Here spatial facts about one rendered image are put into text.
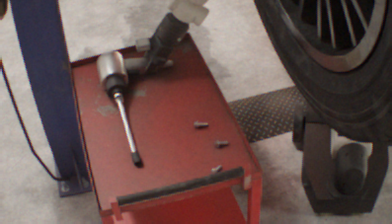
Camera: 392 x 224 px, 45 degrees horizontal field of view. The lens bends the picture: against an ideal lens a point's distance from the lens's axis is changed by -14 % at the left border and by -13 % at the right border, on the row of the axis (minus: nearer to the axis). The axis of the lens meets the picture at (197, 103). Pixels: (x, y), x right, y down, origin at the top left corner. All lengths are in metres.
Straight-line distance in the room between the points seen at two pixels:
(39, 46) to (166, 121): 0.78
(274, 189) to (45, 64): 1.20
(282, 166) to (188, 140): 1.14
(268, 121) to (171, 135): 1.28
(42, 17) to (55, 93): 0.40
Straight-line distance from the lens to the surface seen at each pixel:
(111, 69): 1.70
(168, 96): 1.71
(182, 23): 1.68
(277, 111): 2.86
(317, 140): 2.52
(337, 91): 0.87
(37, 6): 2.09
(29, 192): 2.71
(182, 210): 1.84
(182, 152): 1.52
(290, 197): 2.50
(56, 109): 2.38
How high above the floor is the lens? 1.94
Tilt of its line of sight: 41 degrees down
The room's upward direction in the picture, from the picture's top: 5 degrees counter-clockwise
